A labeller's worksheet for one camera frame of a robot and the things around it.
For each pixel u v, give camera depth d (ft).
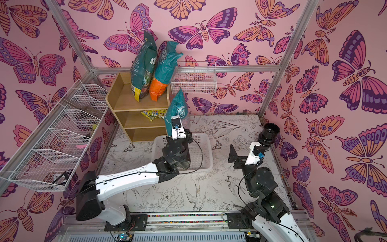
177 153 1.51
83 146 2.38
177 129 1.67
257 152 1.67
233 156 1.88
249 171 1.90
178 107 2.08
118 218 1.96
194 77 3.12
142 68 2.34
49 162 2.13
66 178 2.08
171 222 2.45
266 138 3.10
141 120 3.12
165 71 2.39
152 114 3.03
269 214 1.54
